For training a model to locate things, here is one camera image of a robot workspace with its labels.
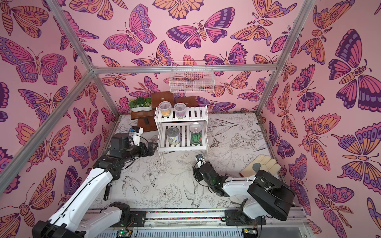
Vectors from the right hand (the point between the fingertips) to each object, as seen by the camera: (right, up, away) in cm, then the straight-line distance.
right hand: (195, 166), depth 87 cm
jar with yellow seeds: (-16, +33, -9) cm, 38 cm away
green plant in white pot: (-36, +38, +10) cm, 53 cm away
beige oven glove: (+44, 0, +4) cm, 45 cm away
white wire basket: (-4, +56, +9) cm, 57 cm away
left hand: (-23, +15, -9) cm, 29 cm away
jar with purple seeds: (-8, +32, -10) cm, 34 cm away
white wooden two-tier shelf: (+2, +30, -4) cm, 31 cm away
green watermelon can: (0, +22, -8) cm, 23 cm away
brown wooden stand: (-37, +27, +24) cm, 52 cm away
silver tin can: (-12, +18, -5) cm, 22 cm away
